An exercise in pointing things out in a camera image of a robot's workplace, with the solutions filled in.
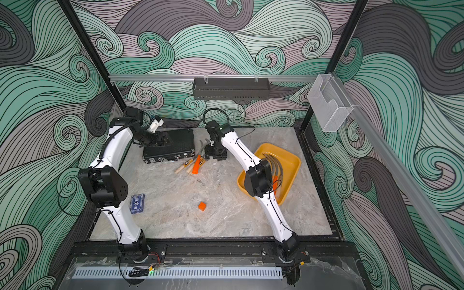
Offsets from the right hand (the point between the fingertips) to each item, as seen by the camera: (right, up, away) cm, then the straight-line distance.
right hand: (209, 160), depth 92 cm
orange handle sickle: (-8, -5, +4) cm, 11 cm away
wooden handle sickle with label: (-12, -2, +9) cm, 16 cm away
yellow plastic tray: (+44, -2, +6) cm, 45 cm away
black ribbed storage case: (-17, +6, +13) cm, 23 cm away
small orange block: (-3, -22, -5) cm, 23 cm away
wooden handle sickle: (-6, -2, +9) cm, 11 cm away
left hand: (-22, +10, -5) cm, 25 cm away
